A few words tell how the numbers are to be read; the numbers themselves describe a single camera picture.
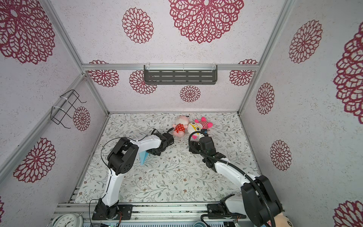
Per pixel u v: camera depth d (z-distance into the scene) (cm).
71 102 81
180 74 92
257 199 42
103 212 64
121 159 56
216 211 73
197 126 103
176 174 87
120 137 59
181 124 105
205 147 66
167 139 78
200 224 66
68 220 69
